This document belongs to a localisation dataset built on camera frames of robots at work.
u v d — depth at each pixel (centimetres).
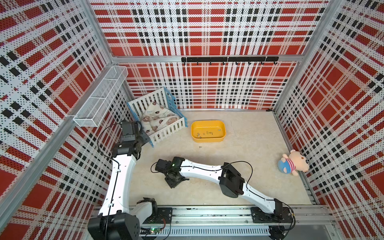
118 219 38
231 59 90
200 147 100
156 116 114
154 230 69
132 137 56
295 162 84
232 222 72
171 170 62
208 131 108
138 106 103
